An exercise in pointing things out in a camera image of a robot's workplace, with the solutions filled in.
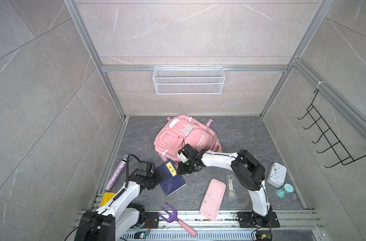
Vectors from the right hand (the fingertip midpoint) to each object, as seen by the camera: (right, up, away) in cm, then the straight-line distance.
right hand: (179, 173), depth 89 cm
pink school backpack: (+2, +26, +15) cm, 30 cm away
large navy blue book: (-4, -4, -3) cm, 6 cm away
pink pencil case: (+18, -11, -11) cm, 24 cm away
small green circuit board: (-17, -23, -20) cm, 35 cm away
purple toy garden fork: (-2, -18, -14) cm, 23 cm away
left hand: (-9, 0, -2) cm, 9 cm away
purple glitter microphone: (-37, +1, -3) cm, 37 cm away
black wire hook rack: (+67, +16, -31) cm, 75 cm away
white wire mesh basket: (+6, +59, +7) cm, 60 cm away
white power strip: (+57, 0, -4) cm, 57 cm away
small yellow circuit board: (+41, -24, -19) cm, 51 cm away
